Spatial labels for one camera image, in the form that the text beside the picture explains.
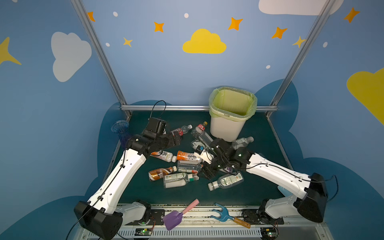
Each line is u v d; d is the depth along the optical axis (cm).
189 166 92
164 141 63
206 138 105
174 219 74
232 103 101
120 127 88
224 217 73
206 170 64
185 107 164
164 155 91
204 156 65
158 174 84
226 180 82
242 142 99
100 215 36
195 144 98
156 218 74
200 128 107
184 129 110
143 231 71
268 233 72
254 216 75
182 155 91
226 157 57
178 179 82
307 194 41
